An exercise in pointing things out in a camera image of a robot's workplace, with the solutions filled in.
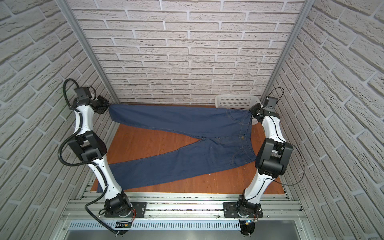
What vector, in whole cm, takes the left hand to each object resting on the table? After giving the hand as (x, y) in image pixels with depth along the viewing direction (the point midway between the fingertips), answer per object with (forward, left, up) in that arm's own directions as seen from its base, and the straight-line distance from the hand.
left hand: (108, 99), depth 93 cm
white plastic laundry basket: (+13, -91, -15) cm, 93 cm away
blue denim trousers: (-21, -76, -18) cm, 81 cm away
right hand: (-8, -93, 0) cm, 93 cm away
